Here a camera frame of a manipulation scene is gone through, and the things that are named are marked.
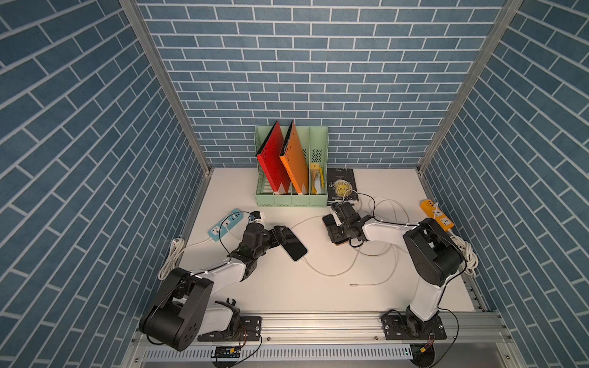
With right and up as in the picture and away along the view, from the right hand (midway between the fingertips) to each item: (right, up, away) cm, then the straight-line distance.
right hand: (336, 230), depth 98 cm
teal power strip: (-48, +2, -6) cm, 48 cm away
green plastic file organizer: (-10, +39, +8) cm, 41 cm away
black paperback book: (+4, +19, +14) cm, 24 cm away
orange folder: (-18, +30, -9) cm, 36 cm away
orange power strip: (+43, +8, 0) cm, 43 cm away
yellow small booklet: (-8, +23, +14) cm, 28 cm away
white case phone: (-19, -5, -6) cm, 20 cm away
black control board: (-39, -34, -26) cm, 57 cm away
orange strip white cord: (+50, -6, -9) cm, 51 cm away
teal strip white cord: (-65, -6, -7) cm, 66 cm away
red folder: (-28, +31, -10) cm, 43 cm away
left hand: (-21, +2, -9) cm, 23 cm away
